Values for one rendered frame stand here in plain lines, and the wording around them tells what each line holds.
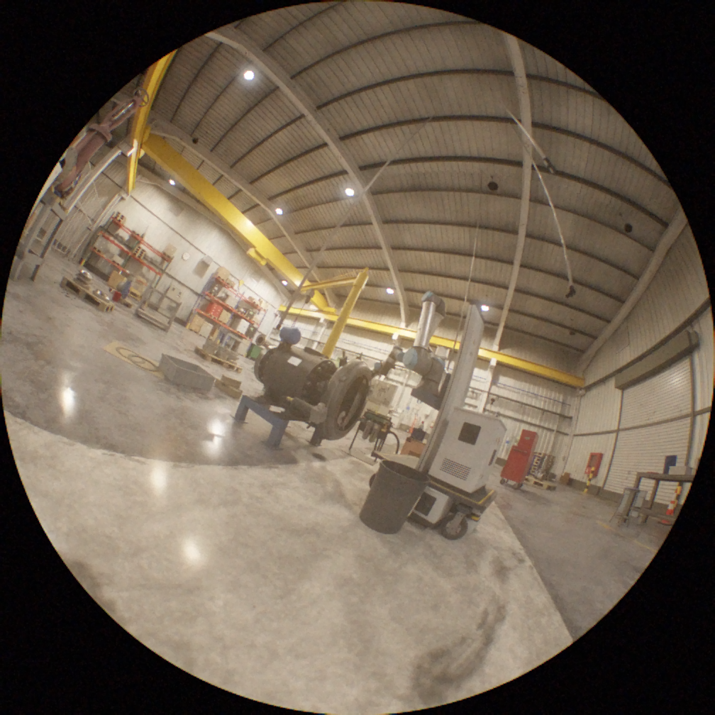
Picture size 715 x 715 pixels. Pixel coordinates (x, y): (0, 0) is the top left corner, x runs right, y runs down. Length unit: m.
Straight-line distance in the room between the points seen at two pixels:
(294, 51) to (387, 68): 2.78
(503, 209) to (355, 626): 9.50
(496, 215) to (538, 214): 1.68
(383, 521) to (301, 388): 1.21
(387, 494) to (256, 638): 0.90
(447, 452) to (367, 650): 1.21
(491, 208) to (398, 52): 6.19
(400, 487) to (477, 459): 0.53
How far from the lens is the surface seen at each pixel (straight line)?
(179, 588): 0.72
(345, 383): 1.62
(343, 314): 5.88
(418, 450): 2.44
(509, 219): 9.31
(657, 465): 8.97
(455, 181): 8.86
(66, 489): 0.91
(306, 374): 1.85
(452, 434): 1.49
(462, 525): 1.51
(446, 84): 7.65
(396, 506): 1.21
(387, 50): 7.78
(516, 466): 5.00
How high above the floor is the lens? 0.64
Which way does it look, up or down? 10 degrees up
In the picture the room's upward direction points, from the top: 23 degrees clockwise
